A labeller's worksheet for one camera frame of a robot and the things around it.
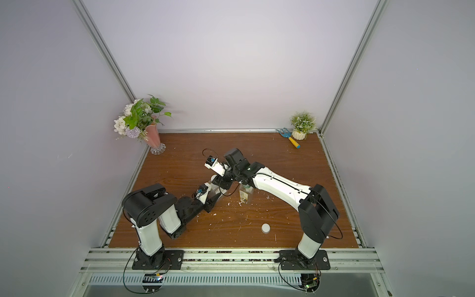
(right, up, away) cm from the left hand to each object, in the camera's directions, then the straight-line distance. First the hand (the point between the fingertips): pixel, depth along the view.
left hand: (218, 191), depth 87 cm
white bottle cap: (+22, -15, -6) cm, 28 cm away
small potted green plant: (+48, +36, +19) cm, 63 cm away
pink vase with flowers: (-40, +35, +3) cm, 53 cm away
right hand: (0, +10, -7) cm, 12 cm away
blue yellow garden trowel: (+41, +31, +33) cm, 61 cm away
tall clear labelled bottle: (+13, +2, -7) cm, 15 cm away
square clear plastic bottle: (-1, +2, -5) cm, 6 cm away
